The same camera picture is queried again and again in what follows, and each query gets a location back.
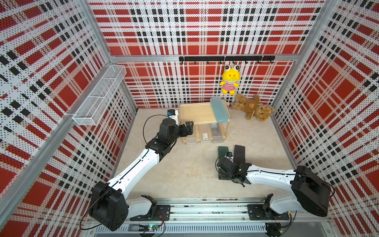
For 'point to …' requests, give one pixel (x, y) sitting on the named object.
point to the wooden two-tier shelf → (201, 113)
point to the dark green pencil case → (222, 150)
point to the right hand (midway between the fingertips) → (226, 172)
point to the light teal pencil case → (219, 109)
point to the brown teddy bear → (252, 107)
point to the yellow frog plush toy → (230, 76)
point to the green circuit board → (152, 227)
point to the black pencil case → (239, 154)
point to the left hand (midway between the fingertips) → (188, 123)
